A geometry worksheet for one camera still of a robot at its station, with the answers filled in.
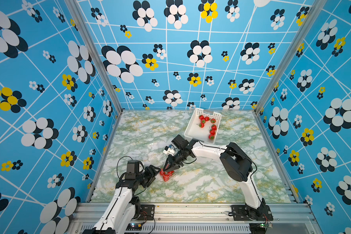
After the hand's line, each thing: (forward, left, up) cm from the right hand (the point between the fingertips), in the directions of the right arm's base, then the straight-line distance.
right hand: (166, 170), depth 83 cm
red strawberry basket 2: (+33, -32, -2) cm, 46 cm away
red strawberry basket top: (+40, -33, -2) cm, 52 cm away
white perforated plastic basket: (+32, -17, -6) cm, 37 cm away
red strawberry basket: (+30, -31, -3) cm, 43 cm away
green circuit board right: (-26, -46, -6) cm, 53 cm away
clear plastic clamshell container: (-2, -4, -3) cm, 5 cm away
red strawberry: (+25, -29, -2) cm, 38 cm away
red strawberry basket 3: (+35, -23, -2) cm, 42 cm away
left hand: (0, +4, -1) cm, 4 cm away
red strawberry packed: (-3, 0, -2) cm, 4 cm away
